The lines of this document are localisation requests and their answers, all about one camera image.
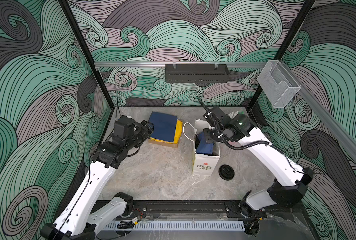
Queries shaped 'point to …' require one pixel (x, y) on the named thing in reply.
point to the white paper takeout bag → (203, 164)
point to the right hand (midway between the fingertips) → (207, 136)
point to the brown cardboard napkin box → (171, 145)
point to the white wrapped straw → (232, 114)
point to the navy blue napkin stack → (164, 126)
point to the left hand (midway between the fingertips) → (152, 127)
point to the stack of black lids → (226, 172)
